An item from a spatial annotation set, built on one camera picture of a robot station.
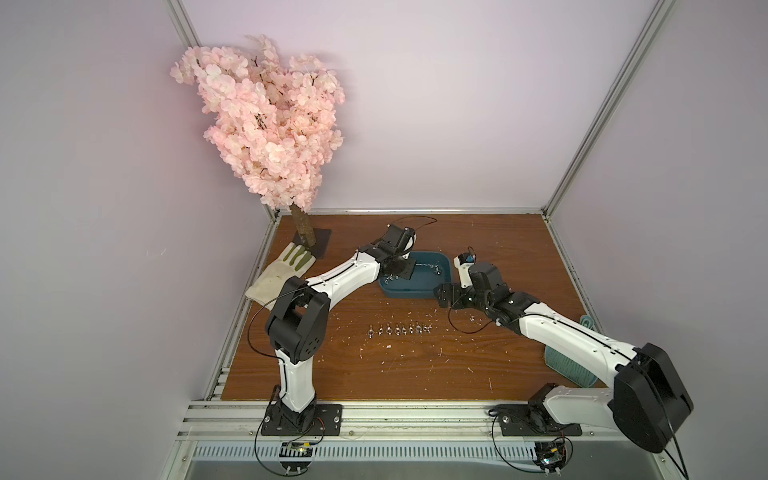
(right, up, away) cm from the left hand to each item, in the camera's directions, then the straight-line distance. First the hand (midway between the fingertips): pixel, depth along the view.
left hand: (414, 264), depth 92 cm
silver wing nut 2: (-8, -20, -4) cm, 21 cm away
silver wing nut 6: (+1, -19, -4) cm, 20 cm away
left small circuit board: (-31, -46, -20) cm, 59 cm away
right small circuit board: (+31, -44, -22) cm, 58 cm away
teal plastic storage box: (+7, -2, +12) cm, 14 cm away
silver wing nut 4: (-3, -20, -4) cm, 20 cm away
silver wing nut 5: (-1, -19, -4) cm, 20 cm away
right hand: (+9, -5, -8) cm, 13 cm away
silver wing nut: (-11, -20, -5) cm, 23 cm away
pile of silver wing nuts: (+8, -2, +11) cm, 14 cm away
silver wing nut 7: (+4, -19, -3) cm, 20 cm away
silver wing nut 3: (-5, -20, -4) cm, 21 cm away
